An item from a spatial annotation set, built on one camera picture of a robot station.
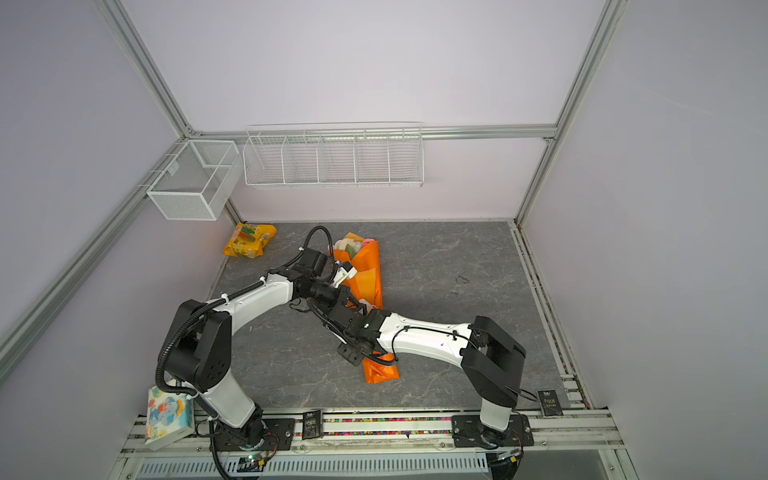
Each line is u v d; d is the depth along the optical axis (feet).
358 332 1.95
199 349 1.54
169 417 2.37
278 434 2.42
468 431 2.43
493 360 1.45
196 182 3.17
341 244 3.32
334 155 3.18
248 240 3.56
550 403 2.50
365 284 3.10
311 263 2.45
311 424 2.42
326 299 2.54
